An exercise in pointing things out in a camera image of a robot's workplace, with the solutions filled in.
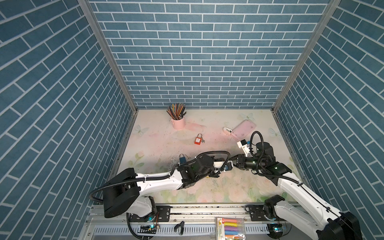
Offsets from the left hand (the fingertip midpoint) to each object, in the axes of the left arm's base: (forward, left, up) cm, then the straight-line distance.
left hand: (222, 159), depth 77 cm
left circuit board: (-27, +36, -18) cm, 49 cm away
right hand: (-1, -1, +2) cm, 3 cm away
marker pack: (-28, -2, -14) cm, 32 cm away
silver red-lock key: (+22, +9, -15) cm, 28 cm away
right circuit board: (-29, -24, -15) cm, 41 cm away
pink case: (+31, -21, -14) cm, 40 cm away
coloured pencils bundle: (+39, +27, -4) cm, 48 cm away
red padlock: (+22, +12, -14) cm, 29 cm away
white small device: (+31, -9, -13) cm, 34 cm away
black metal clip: (-26, +21, -14) cm, 37 cm away
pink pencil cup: (+33, +25, -12) cm, 44 cm away
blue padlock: (+9, +23, -16) cm, 29 cm away
